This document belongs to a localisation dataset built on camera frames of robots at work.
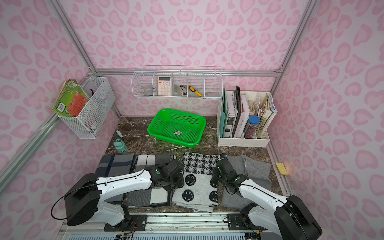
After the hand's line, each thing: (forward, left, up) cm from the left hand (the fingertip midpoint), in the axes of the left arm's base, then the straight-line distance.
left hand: (185, 181), depth 82 cm
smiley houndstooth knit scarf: (-5, -8, -2) cm, 9 cm away
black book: (+43, -32, +24) cm, 58 cm away
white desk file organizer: (+32, -34, +16) cm, 49 cm away
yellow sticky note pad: (+11, -60, -8) cm, 62 cm away
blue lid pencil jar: (+30, -40, +7) cm, 51 cm away
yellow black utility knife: (+51, -6, +21) cm, 56 cm away
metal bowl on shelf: (+50, +25, +22) cm, 60 cm away
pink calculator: (+52, +14, +26) cm, 59 cm away
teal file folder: (+27, -21, +23) cm, 41 cm away
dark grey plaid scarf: (+11, +45, -4) cm, 46 cm away
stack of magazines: (+34, -47, +20) cm, 61 cm away
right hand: (+7, -16, -1) cm, 18 cm away
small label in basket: (+37, +8, -5) cm, 38 cm away
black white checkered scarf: (-7, +19, -3) cm, 20 cm away
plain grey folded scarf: (+5, -40, +1) cm, 41 cm away
